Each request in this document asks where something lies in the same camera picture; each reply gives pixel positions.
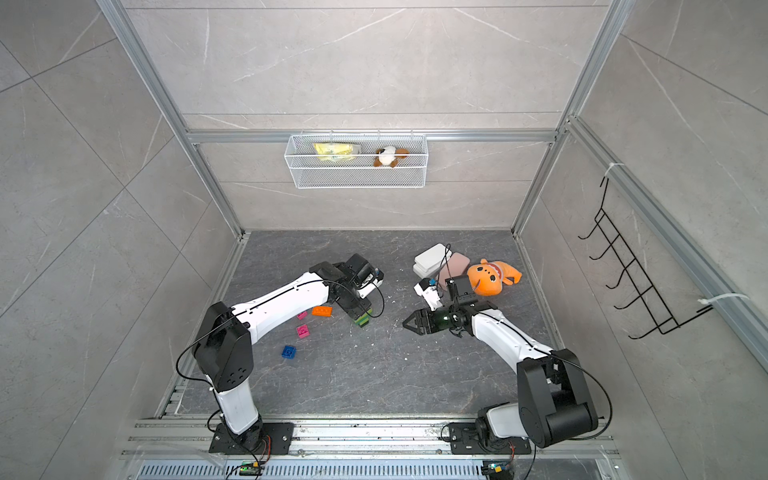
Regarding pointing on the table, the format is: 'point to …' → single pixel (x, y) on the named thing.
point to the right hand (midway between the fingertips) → (414, 322)
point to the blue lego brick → (289, 352)
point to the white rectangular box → (431, 261)
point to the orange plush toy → (487, 278)
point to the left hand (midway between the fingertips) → (362, 302)
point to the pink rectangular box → (456, 266)
